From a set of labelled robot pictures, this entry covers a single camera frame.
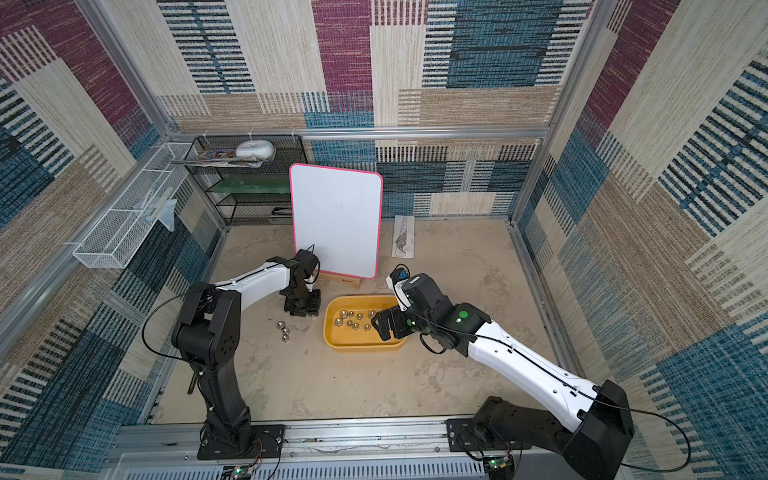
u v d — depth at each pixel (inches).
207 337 20.0
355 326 36.8
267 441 29.1
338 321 36.8
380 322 26.0
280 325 36.6
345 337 35.5
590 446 14.5
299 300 32.6
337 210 35.0
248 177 42.2
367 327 36.2
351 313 37.4
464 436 29.1
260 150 35.1
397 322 25.7
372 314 37.2
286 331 36.1
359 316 37.1
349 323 36.9
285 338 35.8
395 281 26.5
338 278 38.7
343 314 37.2
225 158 36.1
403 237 45.3
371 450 28.7
